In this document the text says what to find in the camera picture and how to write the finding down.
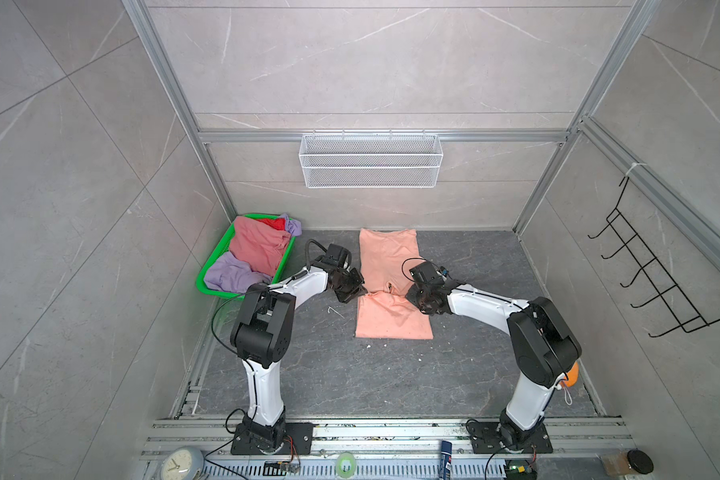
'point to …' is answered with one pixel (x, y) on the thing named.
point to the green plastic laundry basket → (284, 260)
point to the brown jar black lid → (624, 463)
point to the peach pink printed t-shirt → (384, 311)
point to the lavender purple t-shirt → (230, 274)
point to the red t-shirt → (278, 223)
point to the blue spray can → (446, 450)
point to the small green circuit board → (520, 469)
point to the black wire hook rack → (666, 287)
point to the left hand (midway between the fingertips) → (370, 283)
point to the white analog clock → (182, 463)
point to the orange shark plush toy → (572, 375)
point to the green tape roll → (339, 465)
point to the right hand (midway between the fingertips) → (410, 293)
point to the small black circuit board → (279, 468)
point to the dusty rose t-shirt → (262, 244)
